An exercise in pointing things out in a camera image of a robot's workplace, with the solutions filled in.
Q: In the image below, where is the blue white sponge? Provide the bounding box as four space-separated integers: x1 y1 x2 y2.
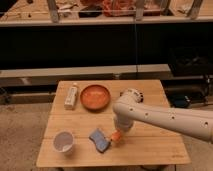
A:
89 129 111 153

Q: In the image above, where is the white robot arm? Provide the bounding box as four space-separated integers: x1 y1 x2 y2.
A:
113 88 213 144

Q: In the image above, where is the orange bowl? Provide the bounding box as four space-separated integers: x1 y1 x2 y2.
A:
80 85 111 110

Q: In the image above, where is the black striped block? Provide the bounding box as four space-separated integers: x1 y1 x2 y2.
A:
120 92 144 102

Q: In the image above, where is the white bottle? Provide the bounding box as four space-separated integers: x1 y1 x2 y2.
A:
64 83 78 110

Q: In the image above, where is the wooden folding table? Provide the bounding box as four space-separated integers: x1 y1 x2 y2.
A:
37 81 190 168

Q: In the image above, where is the white cup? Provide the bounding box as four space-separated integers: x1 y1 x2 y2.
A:
53 131 74 155

